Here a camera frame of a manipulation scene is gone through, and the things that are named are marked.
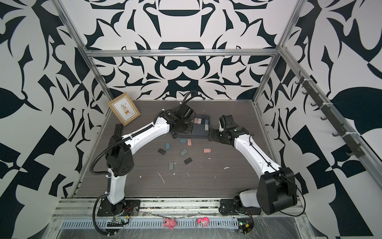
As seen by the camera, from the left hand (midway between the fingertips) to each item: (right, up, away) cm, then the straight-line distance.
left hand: (188, 126), depth 88 cm
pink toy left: (-8, -43, -20) cm, 48 cm away
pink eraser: (0, -11, +8) cm, 14 cm away
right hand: (+16, -5, -2) cm, 16 cm away
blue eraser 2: (-13, -13, +7) cm, 20 cm away
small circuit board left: (-32, -43, -20) cm, 57 cm away
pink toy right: (+8, -44, -18) cm, 48 cm away
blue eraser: (+13, +2, +20) cm, 23 cm away
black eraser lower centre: (0, -21, +2) cm, 21 cm away
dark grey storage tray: (+8, -3, +16) cm, 18 cm away
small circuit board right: (+27, -47, -17) cm, 57 cm away
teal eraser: (-3, -10, +8) cm, 13 cm away
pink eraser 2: (+12, -16, +5) cm, 20 cm away
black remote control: (-47, -3, +13) cm, 49 cm away
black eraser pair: (-17, -16, +5) cm, 24 cm away
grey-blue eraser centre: (-3, -17, +5) cm, 17 cm away
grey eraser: (-10, -23, -1) cm, 25 cm away
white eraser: (+12, -2, +16) cm, 20 cm away
